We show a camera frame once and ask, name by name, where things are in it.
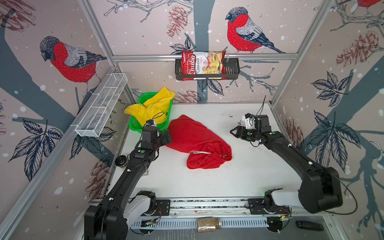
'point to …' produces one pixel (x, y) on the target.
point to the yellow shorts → (154, 109)
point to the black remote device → (309, 225)
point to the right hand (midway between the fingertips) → (231, 134)
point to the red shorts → (207, 149)
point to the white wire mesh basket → (93, 119)
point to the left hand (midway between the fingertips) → (163, 133)
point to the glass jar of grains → (208, 224)
